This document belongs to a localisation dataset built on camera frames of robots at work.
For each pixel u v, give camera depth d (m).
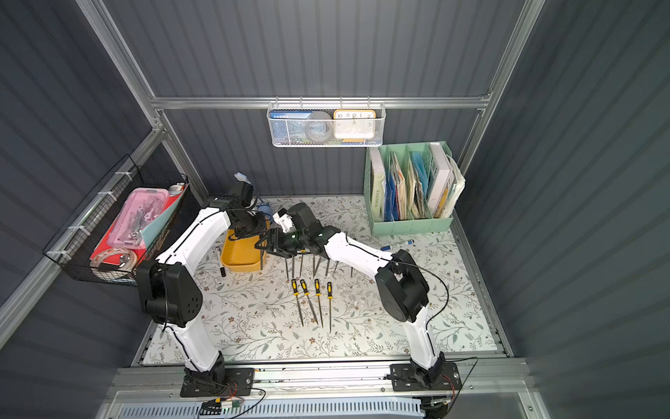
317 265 0.99
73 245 0.61
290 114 0.86
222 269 0.96
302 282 0.93
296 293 0.91
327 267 0.98
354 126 0.88
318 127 0.90
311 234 0.68
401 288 0.51
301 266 0.99
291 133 0.89
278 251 0.73
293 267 0.98
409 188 0.97
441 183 0.98
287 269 0.96
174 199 0.71
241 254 1.00
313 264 0.99
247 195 0.73
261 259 0.99
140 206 0.74
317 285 0.92
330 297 0.90
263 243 0.75
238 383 0.73
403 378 0.73
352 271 0.96
